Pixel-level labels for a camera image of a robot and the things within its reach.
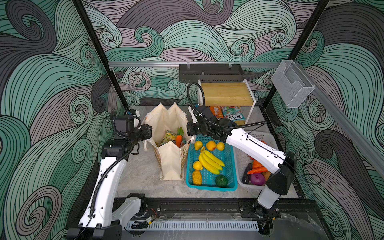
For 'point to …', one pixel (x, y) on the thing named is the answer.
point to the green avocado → (221, 181)
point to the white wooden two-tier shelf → (227, 94)
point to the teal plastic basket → (226, 156)
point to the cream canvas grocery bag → (171, 159)
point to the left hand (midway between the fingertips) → (150, 126)
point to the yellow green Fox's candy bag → (169, 136)
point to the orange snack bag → (217, 112)
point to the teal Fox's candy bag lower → (233, 113)
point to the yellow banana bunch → (209, 162)
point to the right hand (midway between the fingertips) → (187, 126)
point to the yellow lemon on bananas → (197, 165)
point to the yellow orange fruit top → (211, 145)
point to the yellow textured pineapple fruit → (197, 177)
